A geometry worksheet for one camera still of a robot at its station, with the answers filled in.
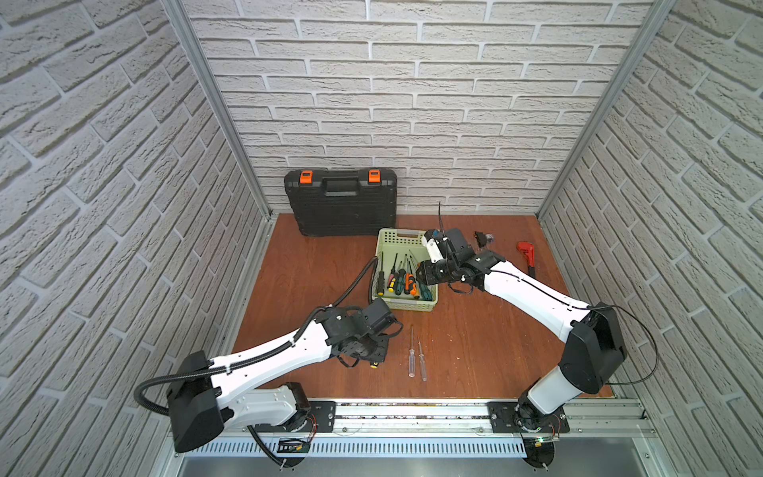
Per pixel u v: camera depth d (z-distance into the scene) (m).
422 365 0.82
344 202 0.97
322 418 0.73
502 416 0.74
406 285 0.95
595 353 0.43
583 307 0.47
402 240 1.07
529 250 1.07
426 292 0.94
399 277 0.97
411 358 0.83
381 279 0.98
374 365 0.72
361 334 0.54
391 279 0.95
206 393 0.39
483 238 1.10
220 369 0.41
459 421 0.74
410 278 0.97
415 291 0.95
